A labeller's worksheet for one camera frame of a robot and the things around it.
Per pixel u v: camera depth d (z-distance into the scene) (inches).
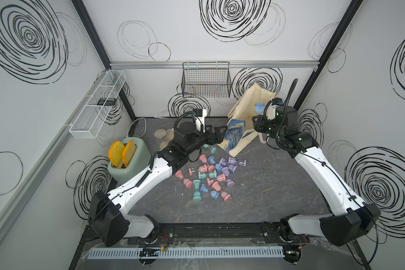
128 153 30.4
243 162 37.0
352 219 14.7
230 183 34.1
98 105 30.2
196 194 32.8
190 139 21.0
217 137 24.4
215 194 32.5
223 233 29.6
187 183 34.0
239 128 34.3
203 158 37.9
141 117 47.7
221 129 24.4
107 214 15.2
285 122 20.7
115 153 30.2
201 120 24.4
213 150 39.1
